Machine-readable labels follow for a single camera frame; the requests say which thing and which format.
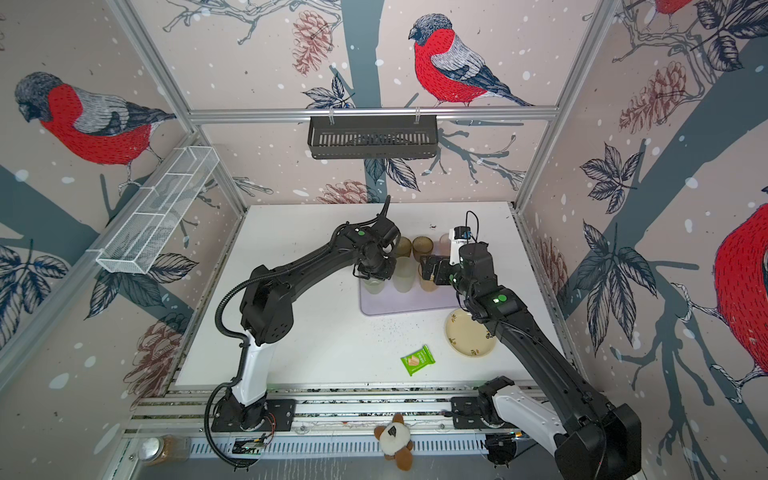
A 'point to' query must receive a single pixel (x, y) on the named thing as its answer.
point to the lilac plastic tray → (394, 302)
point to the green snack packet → (418, 359)
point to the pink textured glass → (445, 245)
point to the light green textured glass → (373, 285)
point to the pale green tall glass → (404, 273)
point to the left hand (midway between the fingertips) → (389, 275)
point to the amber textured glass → (428, 285)
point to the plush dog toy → (395, 441)
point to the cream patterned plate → (466, 336)
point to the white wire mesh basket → (154, 214)
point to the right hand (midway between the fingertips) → (433, 259)
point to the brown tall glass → (422, 246)
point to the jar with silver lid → (164, 449)
